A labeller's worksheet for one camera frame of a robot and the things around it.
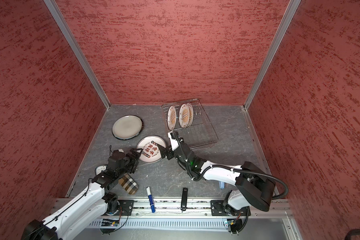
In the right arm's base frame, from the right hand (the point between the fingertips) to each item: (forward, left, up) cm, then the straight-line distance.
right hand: (165, 144), depth 79 cm
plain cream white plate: (+23, +30, -14) cm, 40 cm away
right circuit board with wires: (-36, -35, -19) cm, 54 cm away
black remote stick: (-26, -10, -14) cm, 31 cm away
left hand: (-3, +14, -10) cm, 17 cm away
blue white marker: (-27, +7, -17) cm, 32 cm away
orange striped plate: (+28, -11, -8) cm, 31 cm away
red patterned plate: (+3, +11, -16) cm, 19 cm away
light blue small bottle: (-18, -30, -15) cm, 38 cm away
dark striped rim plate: (+23, +29, -14) cm, 40 cm away
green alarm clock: (-8, +38, -13) cm, 41 cm away
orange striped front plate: (+26, -2, -9) cm, 28 cm away
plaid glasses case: (-16, +20, -14) cm, 29 cm away
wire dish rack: (+17, -23, -17) cm, 33 cm away
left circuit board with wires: (-33, +28, -20) cm, 47 cm away
